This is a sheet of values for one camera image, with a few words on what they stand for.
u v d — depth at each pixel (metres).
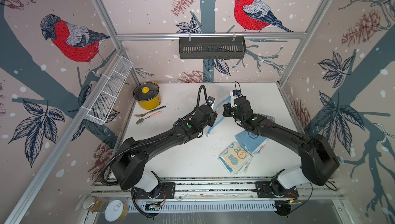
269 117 0.98
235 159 0.82
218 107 0.83
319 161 0.43
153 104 1.04
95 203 0.63
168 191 0.73
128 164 0.42
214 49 1.06
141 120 1.01
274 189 0.67
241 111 0.65
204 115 0.61
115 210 0.65
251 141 0.88
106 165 0.39
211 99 0.71
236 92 0.75
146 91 1.00
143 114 1.01
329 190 0.74
